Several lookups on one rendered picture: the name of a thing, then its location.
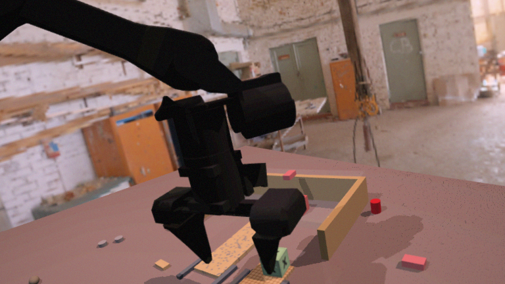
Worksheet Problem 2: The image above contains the orange strip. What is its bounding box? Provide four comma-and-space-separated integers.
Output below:
239, 263, 295, 284

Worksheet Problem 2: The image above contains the tan rectangular block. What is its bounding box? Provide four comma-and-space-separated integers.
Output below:
155, 260, 170, 270

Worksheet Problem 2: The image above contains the tan speckled flat strip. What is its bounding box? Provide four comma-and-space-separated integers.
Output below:
194, 222, 256, 278

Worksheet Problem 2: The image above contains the red cylinder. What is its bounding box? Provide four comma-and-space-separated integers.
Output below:
370, 199, 381, 214

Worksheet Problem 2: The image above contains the red rectangular block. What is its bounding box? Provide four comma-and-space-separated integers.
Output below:
283, 170, 296, 180
402, 254, 427, 271

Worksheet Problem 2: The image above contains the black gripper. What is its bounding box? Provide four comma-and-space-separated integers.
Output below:
151, 145, 307, 274

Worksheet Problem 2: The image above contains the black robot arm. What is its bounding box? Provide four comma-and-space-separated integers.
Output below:
0, 0, 297, 158

